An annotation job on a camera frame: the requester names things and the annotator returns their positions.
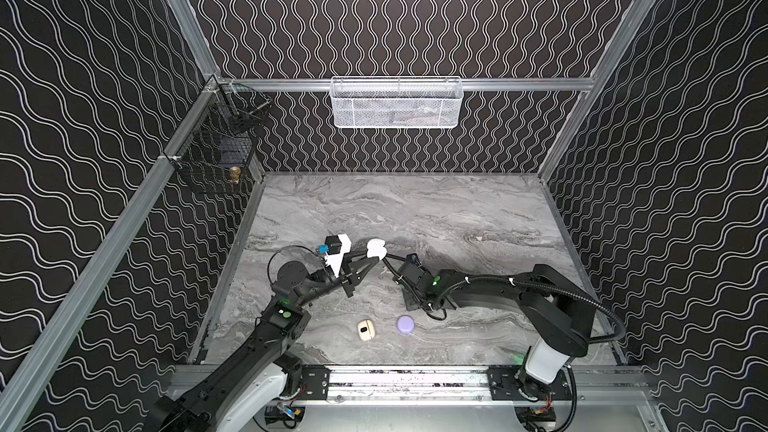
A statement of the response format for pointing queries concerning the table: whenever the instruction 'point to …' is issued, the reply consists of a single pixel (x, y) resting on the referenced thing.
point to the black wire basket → (214, 152)
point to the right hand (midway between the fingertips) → (414, 296)
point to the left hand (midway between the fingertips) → (381, 259)
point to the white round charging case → (376, 248)
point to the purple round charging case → (405, 324)
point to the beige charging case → (366, 330)
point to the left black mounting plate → (316, 380)
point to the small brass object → (235, 173)
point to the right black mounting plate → (511, 383)
